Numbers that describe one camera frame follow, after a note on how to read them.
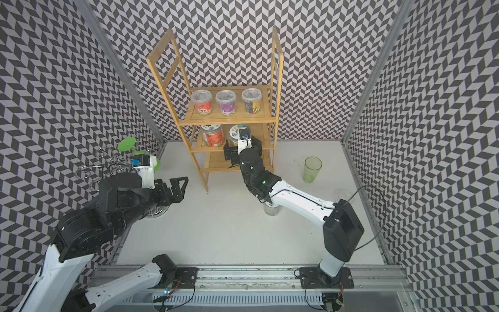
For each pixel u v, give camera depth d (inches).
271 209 33.8
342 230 16.9
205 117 27.1
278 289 28.3
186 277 28.2
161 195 19.3
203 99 24.8
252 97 24.8
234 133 26.8
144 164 18.6
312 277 29.7
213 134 27.6
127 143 29.6
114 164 33.5
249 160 21.4
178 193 20.1
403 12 26.7
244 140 23.7
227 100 24.3
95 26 29.7
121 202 15.0
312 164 35.9
